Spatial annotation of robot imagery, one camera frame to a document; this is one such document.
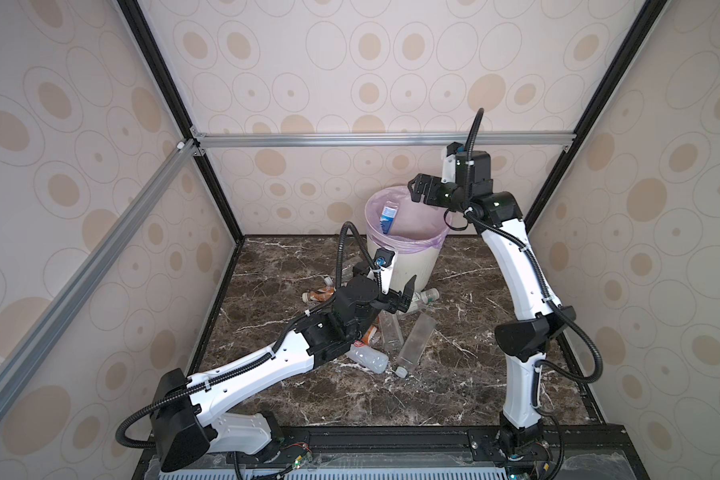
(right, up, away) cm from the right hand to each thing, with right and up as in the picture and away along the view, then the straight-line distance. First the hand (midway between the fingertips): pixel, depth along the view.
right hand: (424, 182), depth 76 cm
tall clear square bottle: (0, -46, +16) cm, 48 cm away
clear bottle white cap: (-7, -43, +16) cm, 46 cm away
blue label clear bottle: (-8, -6, +14) cm, 18 cm away
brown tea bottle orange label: (-13, -42, +11) cm, 45 cm away
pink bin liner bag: (+3, -9, +27) cm, 29 cm away
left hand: (-6, -22, -10) cm, 25 cm away
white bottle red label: (-14, -47, +7) cm, 50 cm away
